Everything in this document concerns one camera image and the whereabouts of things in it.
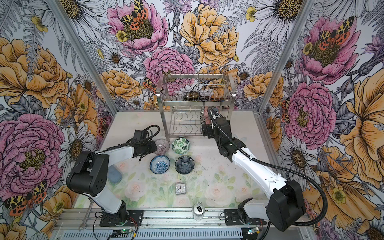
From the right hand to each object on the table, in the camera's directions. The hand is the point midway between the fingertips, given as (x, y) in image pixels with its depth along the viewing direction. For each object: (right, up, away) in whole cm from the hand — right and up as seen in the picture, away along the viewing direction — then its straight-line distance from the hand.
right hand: (213, 126), depth 81 cm
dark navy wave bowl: (-16, -23, +11) cm, 30 cm away
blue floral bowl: (-31, -23, +11) cm, 40 cm away
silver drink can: (-8, -35, -16) cm, 39 cm away
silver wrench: (-63, -47, -8) cm, 79 cm away
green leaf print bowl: (-19, -13, +18) cm, 30 cm away
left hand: (-35, -16, +16) cm, 42 cm away
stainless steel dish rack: (-18, +21, +31) cm, 41 cm away
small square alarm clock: (-18, -33, +1) cm, 38 cm away
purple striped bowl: (-31, -14, +18) cm, 39 cm away
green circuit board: (-44, -49, -10) cm, 66 cm away
